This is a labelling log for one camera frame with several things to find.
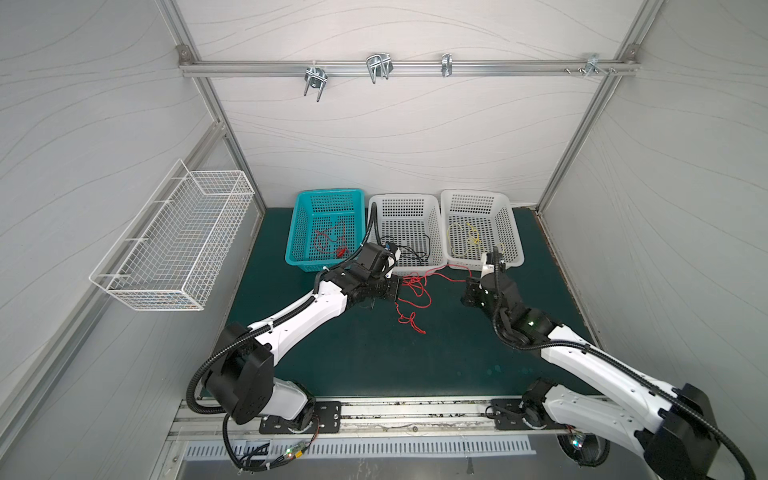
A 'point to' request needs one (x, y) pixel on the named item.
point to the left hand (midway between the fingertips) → (403, 281)
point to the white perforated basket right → (476, 221)
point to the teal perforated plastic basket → (327, 226)
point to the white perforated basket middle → (413, 224)
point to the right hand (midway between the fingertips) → (473, 271)
